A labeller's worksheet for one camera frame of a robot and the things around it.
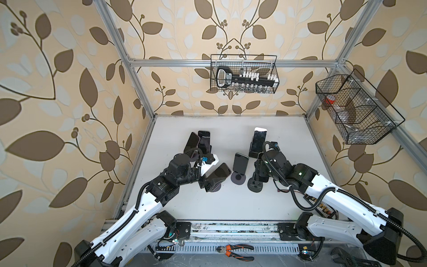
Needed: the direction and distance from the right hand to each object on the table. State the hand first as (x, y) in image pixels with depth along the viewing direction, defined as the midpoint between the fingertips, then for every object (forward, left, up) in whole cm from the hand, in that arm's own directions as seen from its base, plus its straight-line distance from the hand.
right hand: (260, 164), depth 77 cm
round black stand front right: (-5, +2, -13) cm, 14 cm away
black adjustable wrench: (-37, -33, -17) cm, 52 cm away
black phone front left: (+1, +18, -7) cm, 19 cm away
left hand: (-4, +21, +8) cm, 22 cm away
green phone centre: (+3, +9, -4) cm, 10 cm away
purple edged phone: (+18, +34, -5) cm, 39 cm away
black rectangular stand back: (+14, 0, -12) cm, 18 cm away
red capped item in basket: (+30, -41, +13) cm, 52 cm away
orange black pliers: (-31, +17, -16) cm, 39 cm away
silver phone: (+20, -4, -5) cm, 21 cm away
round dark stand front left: (-5, +21, -16) cm, 27 cm away
